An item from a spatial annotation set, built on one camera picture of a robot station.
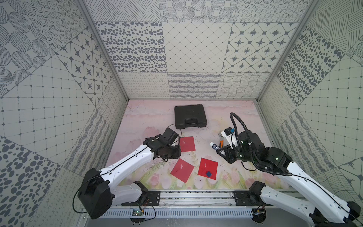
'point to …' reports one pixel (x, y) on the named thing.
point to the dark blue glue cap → (209, 174)
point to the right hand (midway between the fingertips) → (220, 153)
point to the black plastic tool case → (190, 116)
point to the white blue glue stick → (215, 146)
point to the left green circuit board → (137, 213)
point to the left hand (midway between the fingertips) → (184, 156)
